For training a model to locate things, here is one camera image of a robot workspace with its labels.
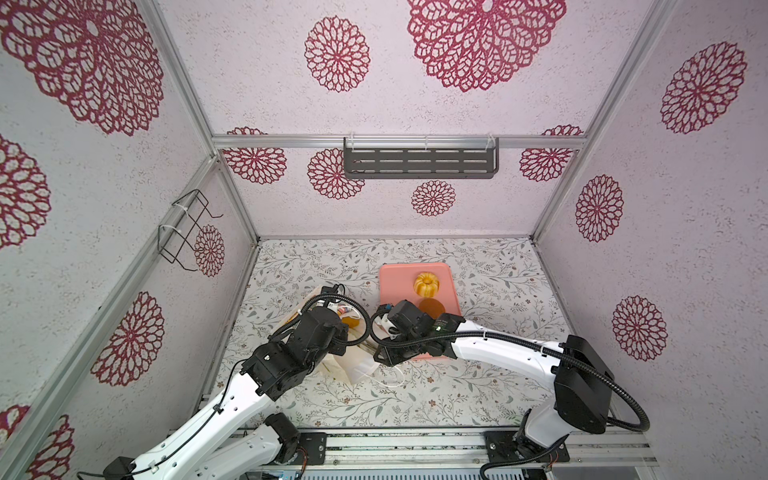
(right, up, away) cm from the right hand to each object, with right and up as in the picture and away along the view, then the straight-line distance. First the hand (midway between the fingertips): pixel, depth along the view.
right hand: (375, 353), depth 77 cm
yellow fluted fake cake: (+17, +16, +25) cm, 34 cm away
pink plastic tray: (+7, +16, +29) cm, 34 cm away
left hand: (-9, +7, -3) cm, 12 cm away
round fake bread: (+19, +9, +20) cm, 29 cm away
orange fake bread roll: (-7, +6, +12) cm, 15 cm away
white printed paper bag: (-6, -5, +9) cm, 12 cm away
